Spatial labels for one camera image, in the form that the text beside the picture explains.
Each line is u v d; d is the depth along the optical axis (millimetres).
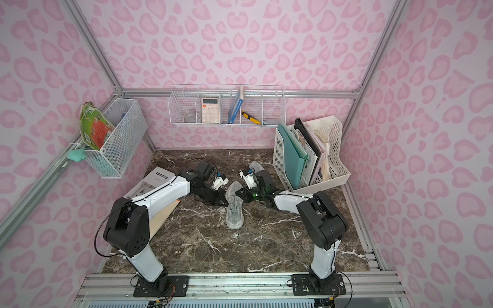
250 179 839
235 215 875
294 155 761
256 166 1068
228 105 1007
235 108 879
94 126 735
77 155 622
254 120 977
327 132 938
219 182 835
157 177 1016
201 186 744
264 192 750
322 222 490
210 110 949
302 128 869
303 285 726
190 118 955
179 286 734
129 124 859
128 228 464
